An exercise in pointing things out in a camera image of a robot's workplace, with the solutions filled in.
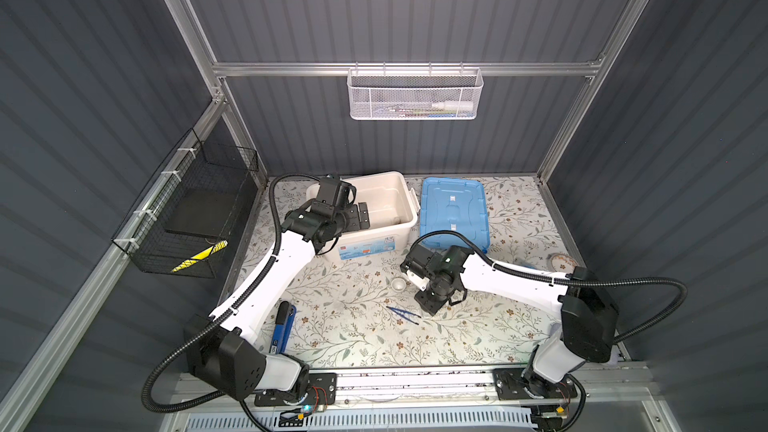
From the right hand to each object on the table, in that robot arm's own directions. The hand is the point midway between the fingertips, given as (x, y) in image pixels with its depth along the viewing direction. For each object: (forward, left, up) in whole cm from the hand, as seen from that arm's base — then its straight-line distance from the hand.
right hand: (429, 304), depth 81 cm
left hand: (+18, +21, +18) cm, 33 cm away
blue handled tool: (-4, +40, -2) cm, 40 cm away
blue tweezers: (-1, +7, -6) cm, 10 cm away
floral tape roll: (+18, -41, -6) cm, 45 cm away
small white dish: (+8, +9, -3) cm, 12 cm away
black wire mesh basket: (+10, +60, +25) cm, 66 cm away
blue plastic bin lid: (+41, -13, -6) cm, 43 cm away
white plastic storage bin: (+37, +10, -5) cm, 39 cm away
